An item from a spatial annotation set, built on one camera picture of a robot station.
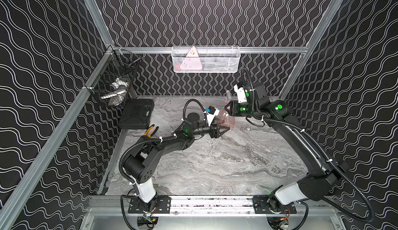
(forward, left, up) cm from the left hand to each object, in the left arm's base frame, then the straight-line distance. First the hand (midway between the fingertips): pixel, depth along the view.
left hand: (227, 123), depth 78 cm
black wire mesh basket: (+36, +69, +6) cm, 78 cm away
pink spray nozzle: (+5, +1, +13) cm, 14 cm away
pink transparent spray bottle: (-1, +2, +5) cm, 5 cm away
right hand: (+3, +1, +9) cm, 10 cm away
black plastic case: (+16, +57, -18) cm, 62 cm away
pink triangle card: (+34, +21, +12) cm, 42 cm away
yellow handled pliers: (+8, +46, -22) cm, 52 cm away
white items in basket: (+4, +54, +10) cm, 55 cm away
